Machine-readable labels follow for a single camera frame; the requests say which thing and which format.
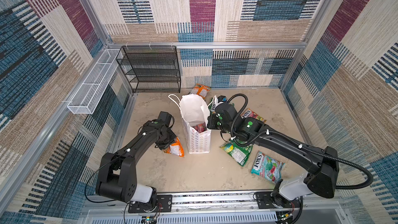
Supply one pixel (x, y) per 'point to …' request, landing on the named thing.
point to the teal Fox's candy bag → (268, 167)
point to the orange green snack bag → (200, 89)
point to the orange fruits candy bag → (175, 148)
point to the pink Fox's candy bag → (250, 113)
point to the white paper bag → (194, 112)
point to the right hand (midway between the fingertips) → (208, 121)
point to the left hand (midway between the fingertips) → (173, 139)
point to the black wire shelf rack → (151, 69)
